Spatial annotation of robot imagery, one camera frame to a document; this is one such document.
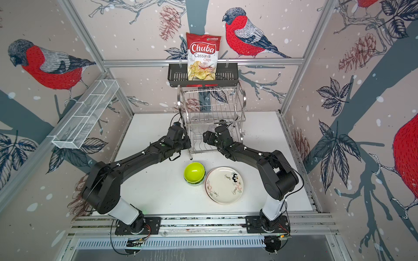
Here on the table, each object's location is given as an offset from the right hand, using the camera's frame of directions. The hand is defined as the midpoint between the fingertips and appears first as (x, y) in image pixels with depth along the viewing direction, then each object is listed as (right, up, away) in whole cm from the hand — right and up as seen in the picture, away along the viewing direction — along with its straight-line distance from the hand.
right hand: (205, 138), depth 91 cm
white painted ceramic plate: (+10, -24, -8) cm, 27 cm away
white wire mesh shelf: (-58, +12, -14) cm, 60 cm away
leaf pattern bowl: (-4, -22, -12) cm, 25 cm away
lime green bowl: (-6, -18, -6) cm, 20 cm away
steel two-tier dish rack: (-4, +19, +33) cm, 39 cm away
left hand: (-8, -1, -3) cm, 9 cm away
